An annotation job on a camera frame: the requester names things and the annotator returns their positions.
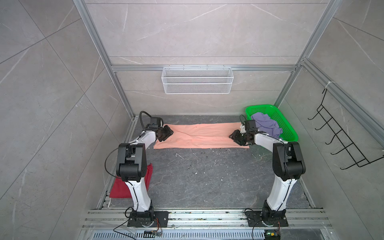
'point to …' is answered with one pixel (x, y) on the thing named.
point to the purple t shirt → (265, 124)
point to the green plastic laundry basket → (289, 134)
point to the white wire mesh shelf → (198, 80)
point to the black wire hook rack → (350, 151)
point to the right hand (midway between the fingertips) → (230, 135)
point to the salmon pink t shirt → (201, 136)
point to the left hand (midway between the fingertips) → (172, 129)
